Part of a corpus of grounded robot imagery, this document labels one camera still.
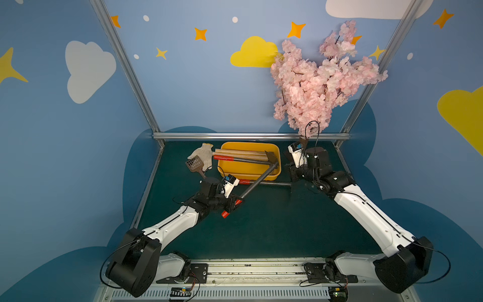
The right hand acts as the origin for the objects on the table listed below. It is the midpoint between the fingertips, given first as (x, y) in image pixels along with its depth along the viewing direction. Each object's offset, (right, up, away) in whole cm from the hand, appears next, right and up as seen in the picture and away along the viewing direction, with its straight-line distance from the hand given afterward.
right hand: (292, 162), depth 79 cm
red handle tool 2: (-6, -1, +9) cm, 11 cm away
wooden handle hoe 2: (-3, +4, +35) cm, 35 cm away
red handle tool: (-28, +2, +25) cm, 38 cm away
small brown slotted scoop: (-49, -1, +28) cm, 56 cm away
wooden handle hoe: (-15, +3, +29) cm, 33 cm away
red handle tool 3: (-18, -11, +22) cm, 31 cm away
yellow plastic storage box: (-18, -5, +30) cm, 35 cm away
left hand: (-21, -15, +4) cm, 26 cm away
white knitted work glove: (-45, +6, +39) cm, 59 cm away
